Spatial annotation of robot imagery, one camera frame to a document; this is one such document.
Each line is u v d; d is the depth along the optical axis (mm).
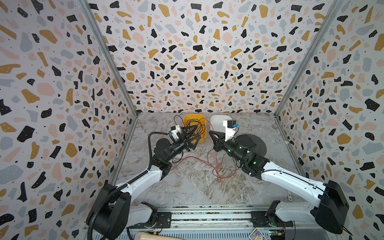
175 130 739
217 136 662
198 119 1170
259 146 973
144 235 686
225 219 759
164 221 733
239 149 548
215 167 926
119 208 402
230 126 605
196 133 1092
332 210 390
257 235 688
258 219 736
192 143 746
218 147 633
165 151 592
